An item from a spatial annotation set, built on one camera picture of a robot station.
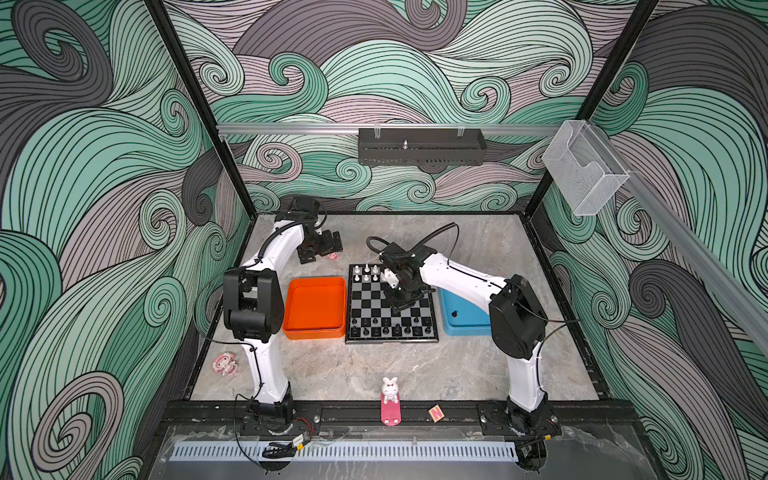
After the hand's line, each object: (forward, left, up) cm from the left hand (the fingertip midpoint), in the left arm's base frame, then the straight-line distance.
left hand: (331, 249), depth 94 cm
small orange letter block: (-44, -31, -10) cm, 54 cm away
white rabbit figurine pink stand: (-42, -19, -9) cm, 47 cm away
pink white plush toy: (-33, +26, -10) cm, 43 cm away
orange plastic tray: (-14, +5, -14) cm, 20 cm away
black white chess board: (-19, -14, -10) cm, 25 cm away
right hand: (-17, -21, -6) cm, 27 cm away
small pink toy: (+5, +1, -11) cm, 12 cm away
